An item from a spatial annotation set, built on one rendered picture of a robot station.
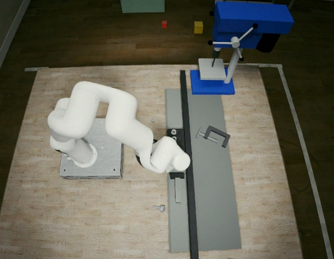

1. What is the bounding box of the blue drill press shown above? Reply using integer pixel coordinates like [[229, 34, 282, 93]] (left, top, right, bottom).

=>
[[190, 2, 294, 95]]

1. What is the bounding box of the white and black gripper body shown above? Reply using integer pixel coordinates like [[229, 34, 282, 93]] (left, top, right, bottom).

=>
[[151, 139, 161, 154]]

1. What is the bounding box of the dark grey c-clamp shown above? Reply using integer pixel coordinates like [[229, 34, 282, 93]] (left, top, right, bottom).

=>
[[196, 126, 230, 148]]

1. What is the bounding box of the black rectangular plate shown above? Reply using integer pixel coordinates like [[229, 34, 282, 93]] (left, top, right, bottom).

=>
[[167, 129, 185, 152]]

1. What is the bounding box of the long black rectangular bar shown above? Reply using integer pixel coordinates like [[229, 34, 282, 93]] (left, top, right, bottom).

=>
[[180, 70, 199, 259]]

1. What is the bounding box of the grey flanged bushing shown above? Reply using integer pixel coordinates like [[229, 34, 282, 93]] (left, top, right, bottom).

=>
[[153, 205, 165, 212]]

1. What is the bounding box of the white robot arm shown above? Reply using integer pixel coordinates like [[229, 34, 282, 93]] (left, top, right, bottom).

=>
[[47, 81, 190, 174]]

